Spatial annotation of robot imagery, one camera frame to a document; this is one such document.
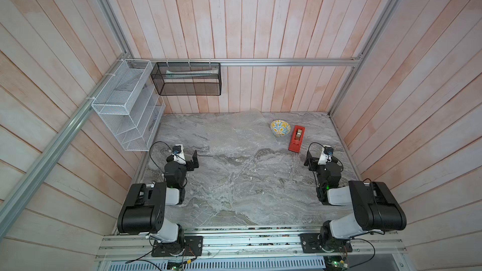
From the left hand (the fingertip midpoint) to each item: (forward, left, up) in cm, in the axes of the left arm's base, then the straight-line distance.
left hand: (187, 152), depth 92 cm
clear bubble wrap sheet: (+17, -15, -6) cm, 23 cm away
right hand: (+1, -65, +1) cm, 65 cm away
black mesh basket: (+38, +3, +17) cm, 42 cm away
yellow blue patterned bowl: (+22, -51, -6) cm, 56 cm away
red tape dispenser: (+11, -58, -3) cm, 59 cm away
